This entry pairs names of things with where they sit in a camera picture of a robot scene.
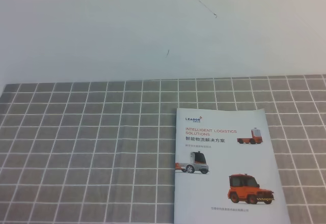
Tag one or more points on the grey checkered tablecloth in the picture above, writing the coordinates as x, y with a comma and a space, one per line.
102, 152

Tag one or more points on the white logistics brochure book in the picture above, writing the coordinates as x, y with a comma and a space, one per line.
225, 169

